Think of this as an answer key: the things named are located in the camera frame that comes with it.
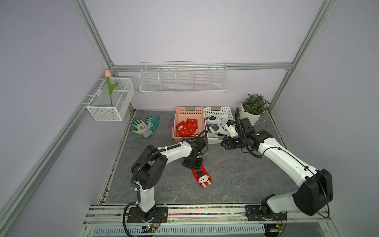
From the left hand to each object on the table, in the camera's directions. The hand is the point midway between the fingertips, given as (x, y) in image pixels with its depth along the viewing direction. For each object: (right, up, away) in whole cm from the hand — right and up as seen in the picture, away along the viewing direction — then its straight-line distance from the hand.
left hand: (195, 169), depth 87 cm
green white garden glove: (-40, +23, +21) cm, 51 cm away
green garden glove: (-32, +30, +25) cm, 50 cm away
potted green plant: (+39, +39, +12) cm, 56 cm away
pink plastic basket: (-10, +35, +29) cm, 46 cm away
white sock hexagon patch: (+19, +31, +21) cm, 42 cm away
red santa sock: (-6, +24, +18) cm, 31 cm away
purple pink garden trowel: (-19, +27, +25) cm, 42 cm away
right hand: (+17, +17, -4) cm, 24 cm away
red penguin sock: (+4, -5, -2) cm, 7 cm away
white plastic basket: (+12, +18, +14) cm, 25 cm away
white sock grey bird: (+14, +24, +15) cm, 32 cm away
